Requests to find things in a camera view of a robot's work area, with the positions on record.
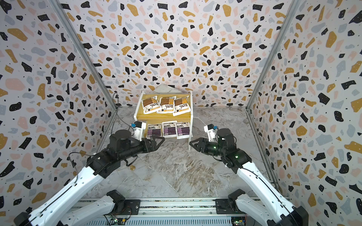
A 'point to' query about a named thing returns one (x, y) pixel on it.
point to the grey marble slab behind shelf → (165, 88)
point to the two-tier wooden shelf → (155, 117)
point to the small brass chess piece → (132, 167)
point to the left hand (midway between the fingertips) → (161, 140)
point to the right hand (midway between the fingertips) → (192, 145)
